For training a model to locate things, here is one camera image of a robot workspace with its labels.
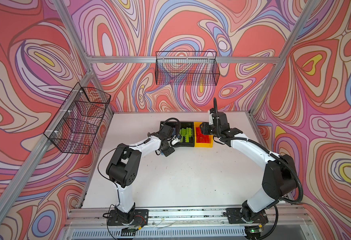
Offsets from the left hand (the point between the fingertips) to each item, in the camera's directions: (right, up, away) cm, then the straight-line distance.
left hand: (170, 146), depth 97 cm
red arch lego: (+21, +5, +5) cm, 22 cm away
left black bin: (+3, +13, +5) cm, 15 cm away
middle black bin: (+10, +15, +13) cm, 22 cm away
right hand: (+22, +12, -8) cm, 26 cm away
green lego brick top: (+12, +9, +7) cm, 16 cm away
